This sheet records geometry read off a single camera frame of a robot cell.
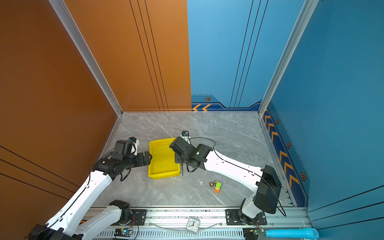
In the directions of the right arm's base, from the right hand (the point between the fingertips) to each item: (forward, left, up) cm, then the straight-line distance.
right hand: (177, 154), depth 76 cm
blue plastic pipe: (-31, -60, -15) cm, 69 cm away
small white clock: (-28, -8, -16) cm, 34 cm away
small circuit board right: (-30, -38, -19) cm, 52 cm away
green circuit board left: (-31, +24, -19) cm, 44 cm away
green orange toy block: (-11, -21, -16) cm, 29 cm away
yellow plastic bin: (+3, +12, -17) cm, 21 cm away
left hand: (+2, +18, -4) cm, 19 cm away
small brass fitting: (-9, -18, -17) cm, 26 cm away
